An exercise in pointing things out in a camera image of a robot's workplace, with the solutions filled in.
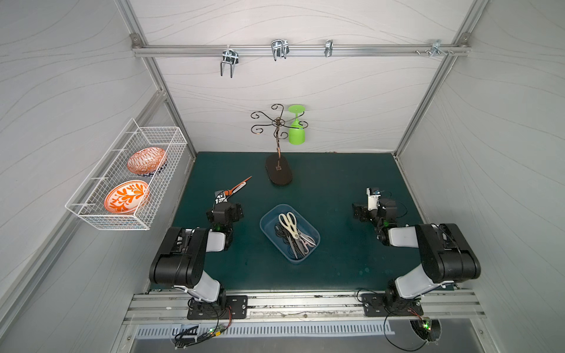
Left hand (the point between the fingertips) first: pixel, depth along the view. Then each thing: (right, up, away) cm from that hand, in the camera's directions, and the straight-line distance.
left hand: (225, 204), depth 94 cm
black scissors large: (+25, -11, -6) cm, 27 cm away
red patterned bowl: (-20, +18, -22) cm, 35 cm away
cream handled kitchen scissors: (+28, -6, -4) cm, 29 cm away
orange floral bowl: (-20, +7, -31) cm, 37 cm away
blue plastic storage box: (+20, -6, -3) cm, 21 cm away
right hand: (+62, +1, +2) cm, 62 cm away
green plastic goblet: (+31, +32, +4) cm, 45 cm away
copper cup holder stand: (+22, +17, +17) cm, 33 cm away
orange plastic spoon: (-2, +4, +10) cm, 11 cm away
